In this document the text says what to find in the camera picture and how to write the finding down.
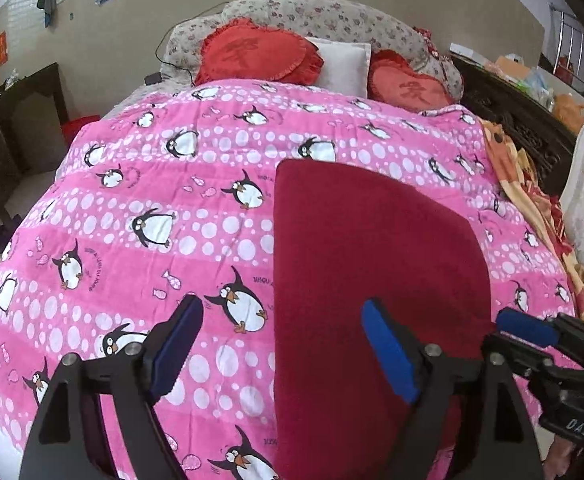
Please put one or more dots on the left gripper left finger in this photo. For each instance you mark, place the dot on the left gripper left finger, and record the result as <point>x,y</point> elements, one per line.
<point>68,438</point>

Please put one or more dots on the red paper wall decoration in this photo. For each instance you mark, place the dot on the red paper wall decoration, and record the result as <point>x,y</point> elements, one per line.
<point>4,54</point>

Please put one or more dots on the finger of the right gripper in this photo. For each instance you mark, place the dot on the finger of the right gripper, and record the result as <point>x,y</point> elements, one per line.
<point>541,333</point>

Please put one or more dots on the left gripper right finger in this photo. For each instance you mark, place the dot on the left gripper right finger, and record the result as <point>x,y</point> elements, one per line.
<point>495,439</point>

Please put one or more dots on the dark wooden desk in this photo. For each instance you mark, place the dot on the dark wooden desk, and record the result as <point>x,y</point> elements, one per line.
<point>32,112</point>

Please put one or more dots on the left red heart pillow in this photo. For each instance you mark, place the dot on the left red heart pillow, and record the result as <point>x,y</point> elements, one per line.
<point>242,49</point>

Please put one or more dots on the white square pillow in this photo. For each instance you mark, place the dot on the white square pillow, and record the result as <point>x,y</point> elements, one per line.
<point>345,66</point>

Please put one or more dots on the dark carved wooden cabinet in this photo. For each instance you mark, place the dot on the dark carved wooden cabinet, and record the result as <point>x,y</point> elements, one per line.
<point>548,143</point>

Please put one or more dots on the pink penguin blanket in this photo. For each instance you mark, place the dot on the pink penguin blanket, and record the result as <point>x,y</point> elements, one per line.
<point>175,196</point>

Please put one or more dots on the red plastic basin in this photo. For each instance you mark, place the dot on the red plastic basin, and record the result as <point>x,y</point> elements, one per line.
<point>71,128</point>

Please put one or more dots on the metal stair railing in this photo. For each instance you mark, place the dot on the metal stair railing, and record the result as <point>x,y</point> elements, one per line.
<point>568,60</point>

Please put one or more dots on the red heart pillow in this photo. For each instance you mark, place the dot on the red heart pillow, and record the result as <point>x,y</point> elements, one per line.
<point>242,49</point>
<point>392,81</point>

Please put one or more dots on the floral grey headboard cushion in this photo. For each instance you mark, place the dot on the floral grey headboard cushion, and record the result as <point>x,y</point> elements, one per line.
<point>337,20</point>

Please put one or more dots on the person's right hand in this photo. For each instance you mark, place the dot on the person's right hand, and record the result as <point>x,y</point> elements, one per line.
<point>564,460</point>

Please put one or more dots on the orange cartoon blanket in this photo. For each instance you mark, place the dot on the orange cartoon blanket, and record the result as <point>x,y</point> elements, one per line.
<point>517,176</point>

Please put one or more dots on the dark red knit sweater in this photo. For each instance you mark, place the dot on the dark red knit sweater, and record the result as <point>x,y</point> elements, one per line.
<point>344,235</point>

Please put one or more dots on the right red heart pillow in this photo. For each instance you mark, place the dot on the right red heart pillow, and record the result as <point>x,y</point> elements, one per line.
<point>392,81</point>

